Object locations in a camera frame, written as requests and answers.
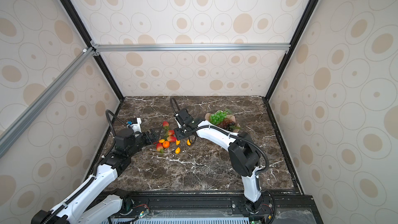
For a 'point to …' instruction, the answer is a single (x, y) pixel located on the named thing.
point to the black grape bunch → (229, 124)
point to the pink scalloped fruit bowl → (229, 116)
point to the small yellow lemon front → (178, 150)
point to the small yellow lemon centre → (178, 142)
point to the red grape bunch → (225, 122)
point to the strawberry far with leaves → (165, 123)
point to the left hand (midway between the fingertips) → (159, 128)
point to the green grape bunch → (216, 117)
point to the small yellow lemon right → (188, 142)
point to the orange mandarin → (166, 144)
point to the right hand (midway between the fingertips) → (179, 133)
